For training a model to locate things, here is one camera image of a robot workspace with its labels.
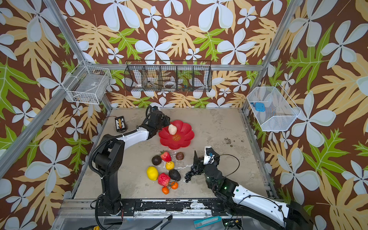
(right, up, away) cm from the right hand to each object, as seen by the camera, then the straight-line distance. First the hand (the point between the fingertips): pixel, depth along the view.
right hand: (201, 151), depth 78 cm
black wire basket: (-16, +48, +20) cm, 54 cm away
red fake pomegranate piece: (-21, -16, +1) cm, 26 cm away
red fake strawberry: (-21, -6, +11) cm, 24 cm away
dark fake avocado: (-15, -14, +3) cm, 21 cm away
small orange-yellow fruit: (-18, -10, +7) cm, 22 cm away
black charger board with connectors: (-58, +13, +30) cm, 67 cm away
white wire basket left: (-68, +39, +8) cm, 79 cm away
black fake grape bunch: (-4, -14, +7) cm, 16 cm away
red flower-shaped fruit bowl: (-10, +4, +24) cm, 26 cm away
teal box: (-1, -34, -8) cm, 35 cm away
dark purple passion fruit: (-27, -7, +9) cm, 29 cm away
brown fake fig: (-12, -6, +12) cm, 18 cm away
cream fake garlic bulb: (-18, +11, +22) cm, 30 cm away
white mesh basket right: (+44, +24, +7) cm, 50 cm away
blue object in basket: (+36, +25, +8) cm, 45 cm away
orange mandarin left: (-20, -22, 0) cm, 29 cm away
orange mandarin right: (-15, -20, +2) cm, 25 cm away
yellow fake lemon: (-28, -14, +5) cm, 32 cm away
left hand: (-20, +20, +19) cm, 34 cm away
